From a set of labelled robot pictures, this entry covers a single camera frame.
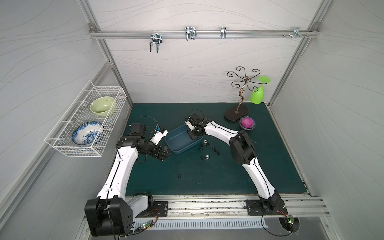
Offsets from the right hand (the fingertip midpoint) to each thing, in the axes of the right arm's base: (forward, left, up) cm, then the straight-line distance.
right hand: (193, 132), depth 103 cm
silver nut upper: (-7, -9, -1) cm, 11 cm away
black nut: (-30, +6, -1) cm, 31 cm away
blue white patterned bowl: (-25, +43, +33) cm, 60 cm away
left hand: (-22, +13, +15) cm, 30 cm away
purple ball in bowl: (+6, -38, +4) cm, 38 cm away
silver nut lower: (-18, -10, 0) cm, 21 cm away
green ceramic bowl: (-10, +43, +35) cm, 56 cm away
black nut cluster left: (-11, -6, -1) cm, 13 cm away
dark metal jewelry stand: (+16, -32, 0) cm, 36 cm away
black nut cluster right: (-13, -16, -1) cm, 20 cm away
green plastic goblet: (+16, -42, +20) cm, 49 cm away
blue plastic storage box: (-7, +9, -1) cm, 11 cm away
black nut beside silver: (-18, -7, 0) cm, 20 cm away
